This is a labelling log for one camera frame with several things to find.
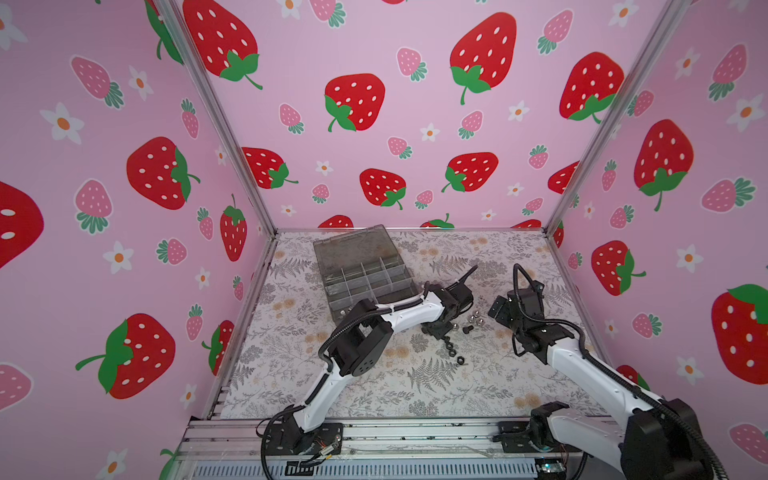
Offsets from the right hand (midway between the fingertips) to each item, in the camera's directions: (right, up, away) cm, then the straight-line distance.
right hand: (503, 308), depth 87 cm
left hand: (-19, -8, +7) cm, 22 cm away
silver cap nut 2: (-4, -6, +9) cm, 11 cm away
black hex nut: (-12, -16, +1) cm, 20 cm away
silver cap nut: (-13, -7, +7) cm, 16 cm away
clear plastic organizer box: (-44, +12, +18) cm, 49 cm away
